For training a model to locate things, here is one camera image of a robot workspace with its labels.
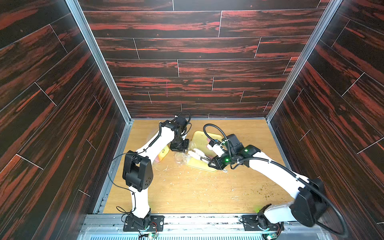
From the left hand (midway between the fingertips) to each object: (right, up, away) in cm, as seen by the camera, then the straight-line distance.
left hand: (186, 151), depth 88 cm
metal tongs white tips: (+8, -2, -4) cm, 9 cm away
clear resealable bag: (-17, -4, +10) cm, 20 cm away
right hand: (+15, -5, -6) cm, 17 cm away
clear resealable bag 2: (-3, -4, -4) cm, 6 cm away
